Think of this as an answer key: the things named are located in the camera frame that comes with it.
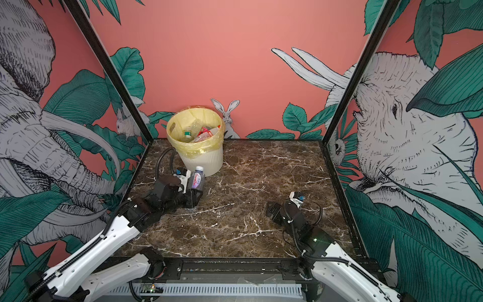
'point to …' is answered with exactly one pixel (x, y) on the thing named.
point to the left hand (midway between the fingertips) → (198, 190)
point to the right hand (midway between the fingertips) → (271, 205)
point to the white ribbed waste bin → (212, 165)
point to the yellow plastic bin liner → (178, 119)
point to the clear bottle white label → (192, 131)
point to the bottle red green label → (202, 130)
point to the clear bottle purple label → (197, 181)
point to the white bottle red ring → (207, 134)
